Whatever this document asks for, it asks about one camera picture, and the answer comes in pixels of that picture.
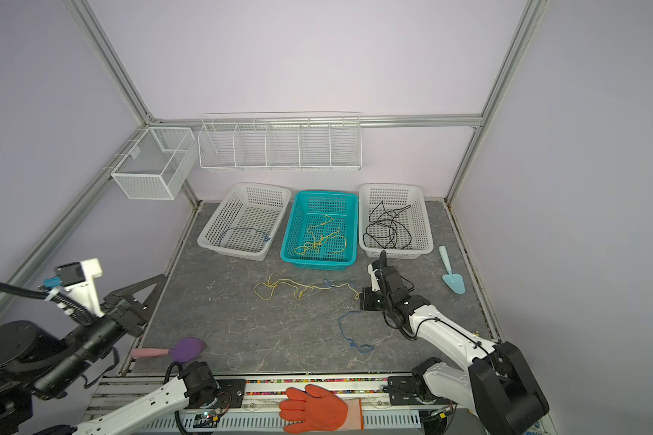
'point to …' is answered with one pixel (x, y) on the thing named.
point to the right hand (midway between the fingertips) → (361, 296)
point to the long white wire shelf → (280, 140)
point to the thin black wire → (384, 228)
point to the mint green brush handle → (453, 281)
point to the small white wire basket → (157, 166)
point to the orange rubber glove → (315, 410)
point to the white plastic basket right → (416, 218)
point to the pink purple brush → (183, 350)
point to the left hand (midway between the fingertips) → (169, 284)
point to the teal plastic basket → (321, 230)
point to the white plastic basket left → (246, 220)
